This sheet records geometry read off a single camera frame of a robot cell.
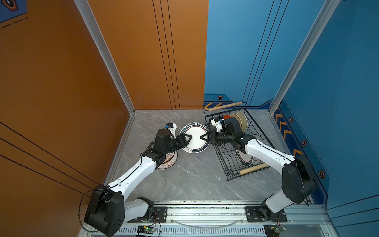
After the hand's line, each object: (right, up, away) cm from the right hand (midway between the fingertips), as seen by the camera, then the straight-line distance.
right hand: (200, 138), depth 79 cm
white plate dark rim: (-2, -3, -1) cm, 4 cm away
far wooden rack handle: (+21, +21, +19) cm, 35 cm away
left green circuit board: (-27, -43, -8) cm, 52 cm away
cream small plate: (+30, +10, +18) cm, 36 cm away
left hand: (-5, +1, +1) cm, 6 cm away
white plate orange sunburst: (-15, -10, -7) cm, 20 cm away
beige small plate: (+25, +13, +18) cm, 34 cm away
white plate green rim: (+28, -14, +10) cm, 32 cm away
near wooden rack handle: (+24, -14, -9) cm, 29 cm away
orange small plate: (+19, +13, +21) cm, 31 cm away
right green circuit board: (+35, -43, -8) cm, 56 cm away
